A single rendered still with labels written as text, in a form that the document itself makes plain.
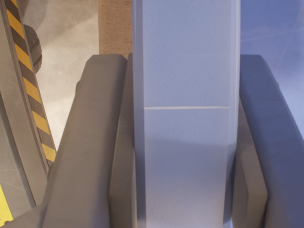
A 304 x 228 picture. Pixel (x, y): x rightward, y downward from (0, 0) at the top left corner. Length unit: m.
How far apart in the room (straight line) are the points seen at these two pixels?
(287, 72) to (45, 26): 0.62
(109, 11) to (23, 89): 0.19
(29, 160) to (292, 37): 0.34
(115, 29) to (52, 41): 0.50
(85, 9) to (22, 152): 0.32
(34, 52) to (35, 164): 0.22
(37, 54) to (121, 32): 0.41
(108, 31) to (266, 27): 0.12
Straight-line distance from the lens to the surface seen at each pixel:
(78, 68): 0.79
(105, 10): 0.28
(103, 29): 0.29
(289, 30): 0.18
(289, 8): 0.18
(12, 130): 0.48
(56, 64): 0.80
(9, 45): 0.46
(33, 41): 0.69
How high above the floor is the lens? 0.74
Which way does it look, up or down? 67 degrees down
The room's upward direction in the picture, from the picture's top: 179 degrees counter-clockwise
